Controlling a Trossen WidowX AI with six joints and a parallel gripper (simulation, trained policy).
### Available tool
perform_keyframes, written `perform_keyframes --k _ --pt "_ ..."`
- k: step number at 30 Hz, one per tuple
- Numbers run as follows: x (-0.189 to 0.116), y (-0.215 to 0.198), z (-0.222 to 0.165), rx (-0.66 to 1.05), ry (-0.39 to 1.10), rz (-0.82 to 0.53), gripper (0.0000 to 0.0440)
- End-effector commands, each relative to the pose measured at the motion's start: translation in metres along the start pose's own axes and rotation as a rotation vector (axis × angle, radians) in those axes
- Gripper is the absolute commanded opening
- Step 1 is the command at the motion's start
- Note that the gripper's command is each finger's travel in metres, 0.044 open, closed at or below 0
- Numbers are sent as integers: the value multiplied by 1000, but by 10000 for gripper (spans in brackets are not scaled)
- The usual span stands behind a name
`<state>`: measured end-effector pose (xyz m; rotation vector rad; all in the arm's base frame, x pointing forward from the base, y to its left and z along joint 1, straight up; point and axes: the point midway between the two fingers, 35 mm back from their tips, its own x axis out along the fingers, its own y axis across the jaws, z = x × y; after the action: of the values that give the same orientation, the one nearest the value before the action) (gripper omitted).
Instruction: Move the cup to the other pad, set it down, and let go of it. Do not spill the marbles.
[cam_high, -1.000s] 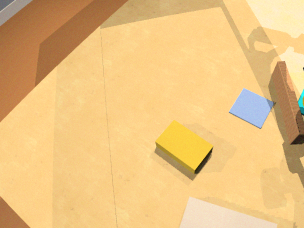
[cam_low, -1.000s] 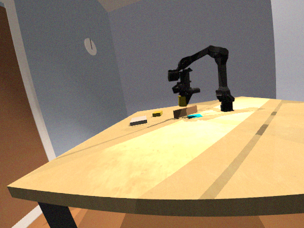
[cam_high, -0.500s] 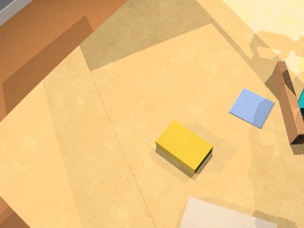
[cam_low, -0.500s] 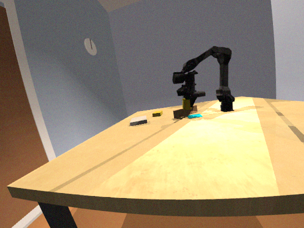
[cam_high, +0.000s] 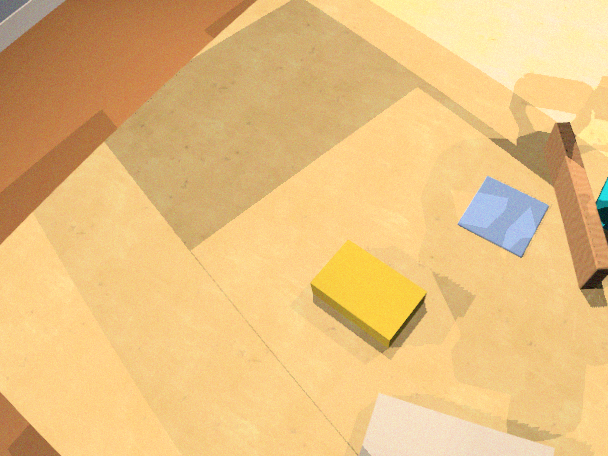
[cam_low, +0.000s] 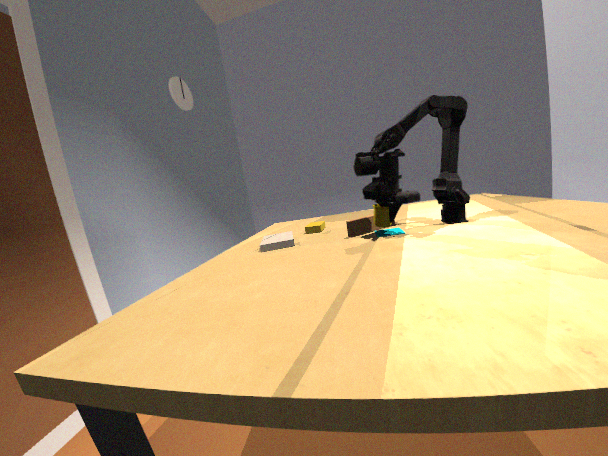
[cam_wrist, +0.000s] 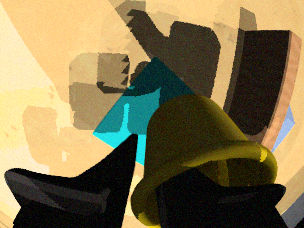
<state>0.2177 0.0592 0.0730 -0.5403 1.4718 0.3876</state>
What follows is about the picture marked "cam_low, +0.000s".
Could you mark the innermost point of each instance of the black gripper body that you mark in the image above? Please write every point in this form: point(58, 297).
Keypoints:
point(394, 192)

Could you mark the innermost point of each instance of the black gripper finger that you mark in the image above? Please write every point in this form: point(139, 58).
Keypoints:
point(394, 208)
point(382, 203)

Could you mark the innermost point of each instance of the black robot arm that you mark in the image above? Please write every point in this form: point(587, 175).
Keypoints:
point(447, 189)

